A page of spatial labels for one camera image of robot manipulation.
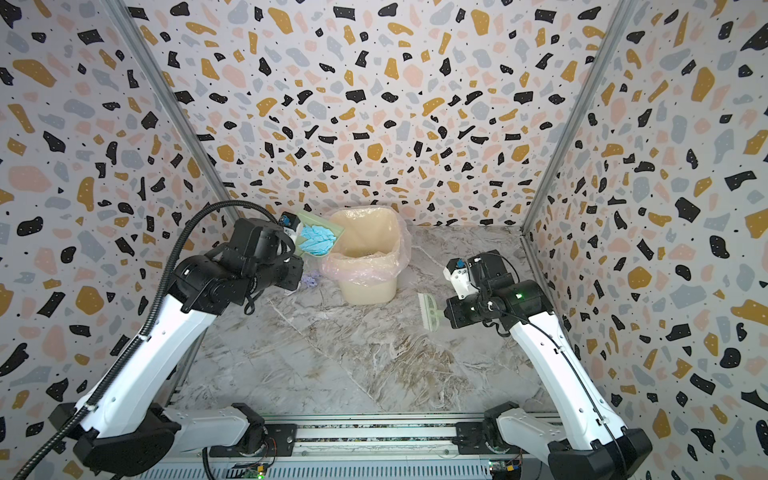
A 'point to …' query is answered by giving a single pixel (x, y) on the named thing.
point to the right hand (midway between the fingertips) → (443, 307)
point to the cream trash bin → (368, 231)
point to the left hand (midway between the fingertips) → (297, 256)
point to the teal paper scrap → (320, 240)
